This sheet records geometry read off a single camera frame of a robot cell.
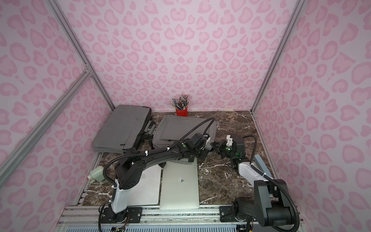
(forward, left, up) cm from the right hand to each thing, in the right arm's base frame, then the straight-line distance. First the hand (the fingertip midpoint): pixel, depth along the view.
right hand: (211, 143), depth 85 cm
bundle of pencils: (+32, +19, +2) cm, 37 cm away
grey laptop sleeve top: (+13, +62, -7) cm, 63 cm away
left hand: (-4, +2, -5) cm, 7 cm away
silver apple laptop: (-24, +36, -11) cm, 45 cm away
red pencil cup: (+29, +20, -5) cm, 36 cm away
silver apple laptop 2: (-21, +18, -12) cm, 30 cm away
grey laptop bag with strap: (+15, +27, -7) cm, 32 cm away
